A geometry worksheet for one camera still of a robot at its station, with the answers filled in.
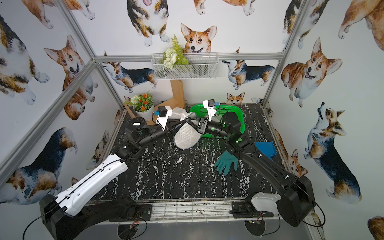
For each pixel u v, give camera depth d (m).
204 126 0.58
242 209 0.74
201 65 0.92
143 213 0.73
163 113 0.54
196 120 0.71
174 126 0.60
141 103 0.93
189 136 0.68
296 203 0.39
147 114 0.95
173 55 0.78
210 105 0.61
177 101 1.13
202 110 0.61
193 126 0.64
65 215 0.37
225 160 0.90
